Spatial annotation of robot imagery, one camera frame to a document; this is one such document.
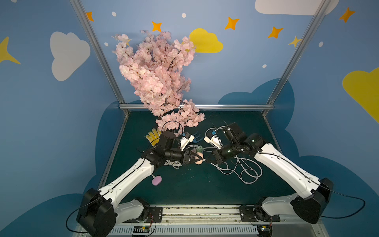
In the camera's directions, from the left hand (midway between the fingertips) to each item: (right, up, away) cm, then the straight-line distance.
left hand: (200, 156), depth 72 cm
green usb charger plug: (+1, 0, +20) cm, 20 cm away
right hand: (+4, -1, -2) cm, 5 cm away
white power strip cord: (+31, -13, +17) cm, 38 cm away
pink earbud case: (0, -3, -2) cm, 3 cm away
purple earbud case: (-24, -17, +13) cm, 32 cm away
